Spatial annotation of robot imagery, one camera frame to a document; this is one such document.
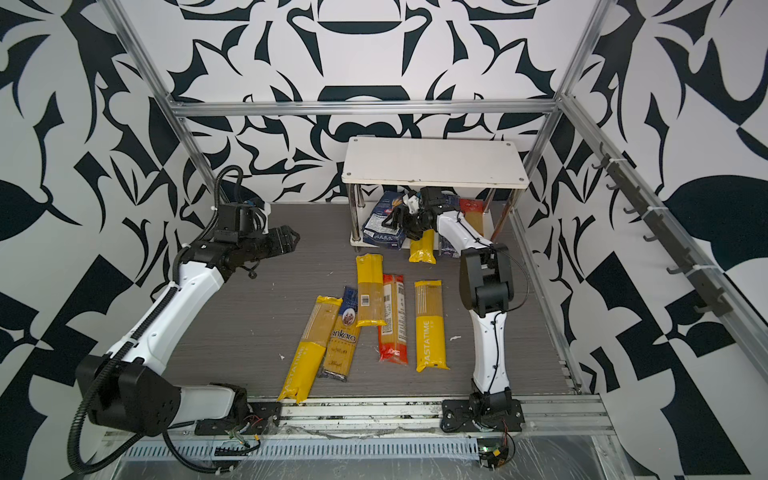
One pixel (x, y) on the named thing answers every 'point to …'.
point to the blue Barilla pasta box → (373, 230)
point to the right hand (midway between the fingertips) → (392, 222)
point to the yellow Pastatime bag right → (429, 323)
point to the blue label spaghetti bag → (343, 339)
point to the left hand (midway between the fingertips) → (287, 232)
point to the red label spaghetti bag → (392, 337)
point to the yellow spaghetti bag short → (370, 290)
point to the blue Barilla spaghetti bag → (448, 249)
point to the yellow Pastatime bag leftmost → (314, 341)
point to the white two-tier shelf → (462, 164)
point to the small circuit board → (493, 452)
